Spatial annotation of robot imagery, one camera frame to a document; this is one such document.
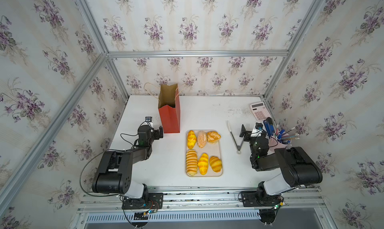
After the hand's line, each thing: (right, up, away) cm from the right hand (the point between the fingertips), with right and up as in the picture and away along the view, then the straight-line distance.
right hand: (254, 126), depth 89 cm
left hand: (-62, -1, +4) cm, 62 cm away
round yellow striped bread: (-24, -21, -7) cm, 33 cm away
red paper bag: (-50, +11, -8) cm, 52 cm away
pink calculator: (+13, +9, +21) cm, 26 cm away
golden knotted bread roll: (-24, -7, +4) cm, 26 cm away
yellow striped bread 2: (-31, -21, -5) cm, 38 cm away
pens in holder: (+18, -6, -3) cm, 19 cm away
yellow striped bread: (-38, -9, +3) cm, 39 cm away
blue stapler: (+14, -1, +10) cm, 17 cm away
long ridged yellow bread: (-38, -20, -6) cm, 43 cm away
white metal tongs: (-9, -13, +2) cm, 16 cm away
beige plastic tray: (-24, -15, +2) cm, 28 cm away
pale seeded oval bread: (-32, -8, +2) cm, 33 cm away
